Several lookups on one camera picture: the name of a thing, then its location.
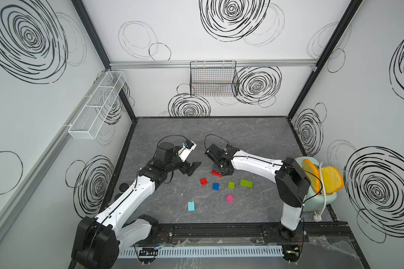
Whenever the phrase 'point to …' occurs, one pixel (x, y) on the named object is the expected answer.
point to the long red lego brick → (216, 174)
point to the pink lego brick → (230, 198)
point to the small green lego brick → (231, 185)
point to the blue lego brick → (215, 186)
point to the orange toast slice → (311, 167)
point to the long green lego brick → (246, 183)
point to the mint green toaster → (330, 198)
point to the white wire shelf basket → (88, 120)
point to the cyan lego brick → (191, 205)
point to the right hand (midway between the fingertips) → (218, 169)
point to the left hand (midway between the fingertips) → (192, 156)
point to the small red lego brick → (203, 181)
